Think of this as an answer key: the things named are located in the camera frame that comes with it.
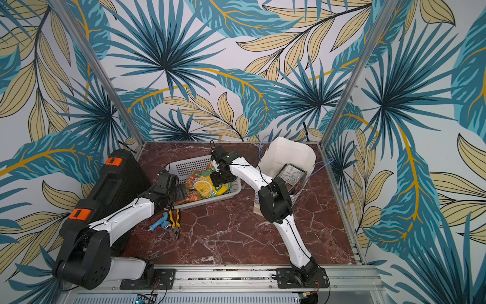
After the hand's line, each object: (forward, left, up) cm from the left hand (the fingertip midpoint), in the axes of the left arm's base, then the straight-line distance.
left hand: (178, 193), depth 90 cm
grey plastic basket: (+15, +2, 0) cm, 15 cm away
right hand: (+8, -19, -1) cm, 21 cm away
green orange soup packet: (-1, -7, +1) cm, 7 cm away
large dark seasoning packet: (+7, -54, +6) cm, 55 cm away
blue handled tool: (-14, +3, -4) cm, 15 cm away
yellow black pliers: (-13, -1, -5) cm, 14 cm away
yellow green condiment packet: (+6, -11, -2) cm, 13 cm away
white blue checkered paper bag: (+17, -47, +11) cm, 52 cm away
